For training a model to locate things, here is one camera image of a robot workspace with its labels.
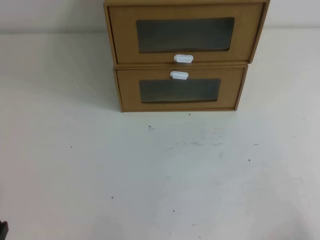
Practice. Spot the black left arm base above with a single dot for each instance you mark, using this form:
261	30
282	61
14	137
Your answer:
3	227

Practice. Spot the white plastic handle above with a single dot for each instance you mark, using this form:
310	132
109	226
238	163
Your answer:
183	58
179	75

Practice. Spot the brown cardboard shoebox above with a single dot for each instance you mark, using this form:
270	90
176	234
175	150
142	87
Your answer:
208	88
212	31

